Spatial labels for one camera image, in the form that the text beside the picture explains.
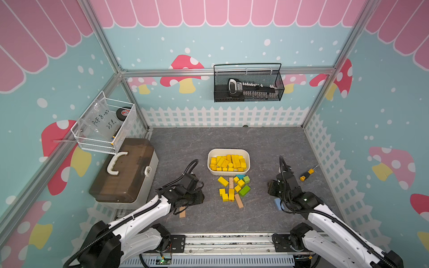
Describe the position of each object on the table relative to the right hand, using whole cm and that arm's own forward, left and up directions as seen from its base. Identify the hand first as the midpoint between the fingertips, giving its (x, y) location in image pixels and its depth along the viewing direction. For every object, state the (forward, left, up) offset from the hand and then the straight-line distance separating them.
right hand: (270, 183), depth 83 cm
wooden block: (-12, +44, -8) cm, 46 cm away
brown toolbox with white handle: (+2, +72, +2) cm, 72 cm away
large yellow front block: (+16, +23, -5) cm, 29 cm away
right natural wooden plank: (-5, +15, -10) cm, 18 cm away
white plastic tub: (+23, +17, -7) cm, 29 cm away
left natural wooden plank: (+5, +19, -8) cm, 21 cm away
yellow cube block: (-1, +24, -7) cm, 25 cm away
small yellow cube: (+16, +11, -6) cm, 20 cm away
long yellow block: (+16, +29, -6) cm, 33 cm away
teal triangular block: (+9, +13, -8) cm, 18 cm away
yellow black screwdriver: (+12, -28, -9) cm, 32 cm away
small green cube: (+6, +10, -7) cm, 14 cm away
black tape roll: (+26, +72, +25) cm, 81 cm away
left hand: (-6, +34, -5) cm, 35 cm away
